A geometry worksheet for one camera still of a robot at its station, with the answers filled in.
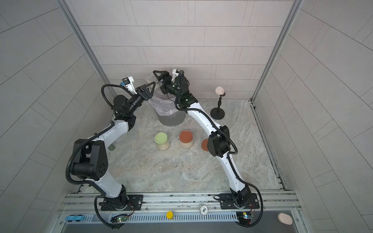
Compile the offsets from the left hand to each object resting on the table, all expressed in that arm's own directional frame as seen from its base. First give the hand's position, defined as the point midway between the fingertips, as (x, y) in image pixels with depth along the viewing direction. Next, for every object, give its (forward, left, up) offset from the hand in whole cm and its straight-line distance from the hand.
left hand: (156, 84), depth 76 cm
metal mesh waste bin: (+3, -6, -36) cm, 36 cm away
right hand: (+3, +1, +2) cm, 4 cm away
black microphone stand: (+7, -38, -32) cm, 51 cm away
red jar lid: (-17, -27, -35) cm, 47 cm away
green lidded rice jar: (-19, -2, -26) cm, 32 cm away
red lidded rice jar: (-18, -16, -26) cm, 36 cm away
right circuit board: (-54, -45, -36) cm, 79 cm away
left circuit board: (-55, +13, -34) cm, 66 cm away
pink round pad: (-55, -63, -34) cm, 90 cm away
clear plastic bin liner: (-6, -3, -9) cm, 11 cm away
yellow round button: (-54, -10, -30) cm, 62 cm away
